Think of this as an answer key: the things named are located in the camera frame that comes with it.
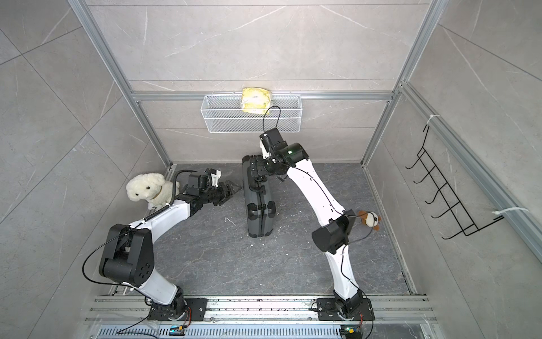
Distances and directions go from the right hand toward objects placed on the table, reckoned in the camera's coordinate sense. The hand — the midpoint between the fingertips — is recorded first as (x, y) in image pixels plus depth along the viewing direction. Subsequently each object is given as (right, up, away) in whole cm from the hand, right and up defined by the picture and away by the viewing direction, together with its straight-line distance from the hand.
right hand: (261, 168), depth 81 cm
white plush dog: (-48, -8, +8) cm, 49 cm away
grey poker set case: (0, -14, -5) cm, 15 cm away
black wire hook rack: (+62, -8, -13) cm, 64 cm away
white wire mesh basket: (-19, +28, +20) cm, 39 cm away
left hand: (-10, -8, +7) cm, 15 cm away
